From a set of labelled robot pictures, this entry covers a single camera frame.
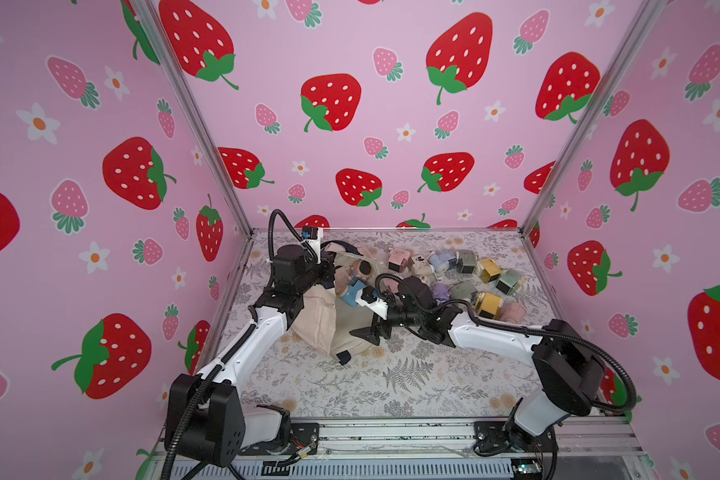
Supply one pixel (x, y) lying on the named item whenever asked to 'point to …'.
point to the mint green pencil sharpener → (509, 279)
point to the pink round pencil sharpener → (512, 312)
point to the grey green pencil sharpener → (467, 261)
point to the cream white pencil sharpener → (421, 266)
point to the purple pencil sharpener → (441, 291)
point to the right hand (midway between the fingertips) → (351, 322)
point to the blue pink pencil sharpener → (350, 296)
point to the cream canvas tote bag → (324, 320)
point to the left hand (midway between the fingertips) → (337, 251)
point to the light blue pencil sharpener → (445, 260)
